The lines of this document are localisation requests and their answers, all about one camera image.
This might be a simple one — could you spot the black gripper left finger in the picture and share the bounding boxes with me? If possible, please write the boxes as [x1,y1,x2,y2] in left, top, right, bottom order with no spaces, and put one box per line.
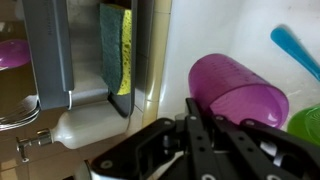
[90,97,218,180]

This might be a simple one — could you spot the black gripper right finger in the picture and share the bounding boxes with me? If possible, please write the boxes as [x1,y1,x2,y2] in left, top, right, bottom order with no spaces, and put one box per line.
[209,114,320,180]

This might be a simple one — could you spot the purple plastic cup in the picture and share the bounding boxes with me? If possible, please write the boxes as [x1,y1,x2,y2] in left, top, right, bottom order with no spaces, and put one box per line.
[188,53,290,129]

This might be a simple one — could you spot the green plastic cup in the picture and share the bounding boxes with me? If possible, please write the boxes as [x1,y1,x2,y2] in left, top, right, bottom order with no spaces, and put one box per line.
[287,103,320,147]

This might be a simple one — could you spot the white soap dispenser bottle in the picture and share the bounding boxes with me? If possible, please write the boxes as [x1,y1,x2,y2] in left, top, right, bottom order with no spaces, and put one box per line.
[16,101,130,163]

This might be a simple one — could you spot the blue plastic spoon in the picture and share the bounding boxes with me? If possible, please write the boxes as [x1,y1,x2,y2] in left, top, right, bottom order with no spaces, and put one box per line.
[270,26,320,83]

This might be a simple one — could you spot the white sink basin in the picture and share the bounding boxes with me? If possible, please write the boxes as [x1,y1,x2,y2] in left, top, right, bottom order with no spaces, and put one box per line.
[156,0,320,134]

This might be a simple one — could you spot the green yellow sponge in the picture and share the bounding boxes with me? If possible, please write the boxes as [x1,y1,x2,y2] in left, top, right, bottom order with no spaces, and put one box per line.
[99,3,133,96]

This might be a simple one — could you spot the grey metal sink caddy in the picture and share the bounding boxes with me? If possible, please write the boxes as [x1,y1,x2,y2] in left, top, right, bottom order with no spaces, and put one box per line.
[21,0,156,118]

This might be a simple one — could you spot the metal forks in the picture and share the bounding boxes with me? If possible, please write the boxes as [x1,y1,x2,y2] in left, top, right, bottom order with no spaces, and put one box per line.
[0,94,41,131]

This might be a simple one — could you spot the purple bowl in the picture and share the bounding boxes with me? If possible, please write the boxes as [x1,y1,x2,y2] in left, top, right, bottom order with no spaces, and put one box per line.
[0,39,32,70]

